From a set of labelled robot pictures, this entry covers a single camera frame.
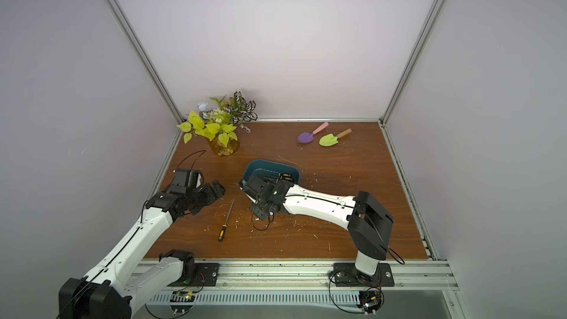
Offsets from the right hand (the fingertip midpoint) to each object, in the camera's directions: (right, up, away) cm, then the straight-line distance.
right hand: (259, 198), depth 80 cm
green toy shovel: (+32, +22, +33) cm, 51 cm away
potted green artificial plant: (-19, +29, +13) cm, 37 cm away
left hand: (-15, +2, +2) cm, 16 cm away
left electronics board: (-24, -30, -9) cm, 40 cm away
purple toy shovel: (+21, +23, +33) cm, 46 cm away
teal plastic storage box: (+4, +11, +15) cm, 19 cm away
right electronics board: (+38, -30, -11) cm, 49 cm away
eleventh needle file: (+10, +6, +17) cm, 21 cm away
